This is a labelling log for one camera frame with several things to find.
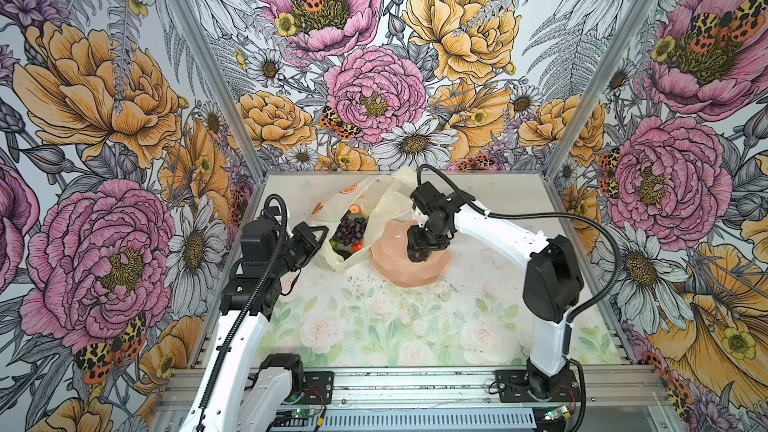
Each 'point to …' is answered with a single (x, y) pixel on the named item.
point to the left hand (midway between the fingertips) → (331, 237)
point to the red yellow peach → (356, 247)
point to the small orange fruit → (354, 209)
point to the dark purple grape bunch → (350, 229)
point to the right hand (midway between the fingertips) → (420, 256)
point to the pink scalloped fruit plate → (391, 261)
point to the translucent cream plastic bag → (383, 197)
